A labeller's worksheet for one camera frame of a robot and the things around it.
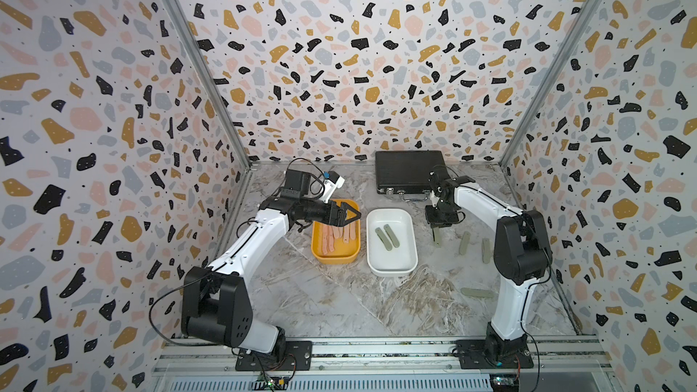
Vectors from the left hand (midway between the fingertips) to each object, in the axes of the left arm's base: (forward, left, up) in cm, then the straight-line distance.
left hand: (352, 214), depth 79 cm
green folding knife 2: (+4, -13, -20) cm, 25 cm away
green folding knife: (+3, -11, -21) cm, 24 cm away
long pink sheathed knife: (+4, +11, -21) cm, 24 cm away
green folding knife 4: (+2, -40, -21) cm, 45 cm away
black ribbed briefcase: (+33, -21, -18) cm, 43 cm away
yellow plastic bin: (-2, +4, -20) cm, 21 cm away
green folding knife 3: (0, -29, -17) cm, 33 cm away
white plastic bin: (-5, -15, -21) cm, 26 cm away
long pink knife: (+3, +8, -21) cm, 23 cm away
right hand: (+7, -28, -16) cm, 33 cm away
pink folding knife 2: (+7, +1, -20) cm, 21 cm away
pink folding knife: (+5, +3, -20) cm, 21 cm away
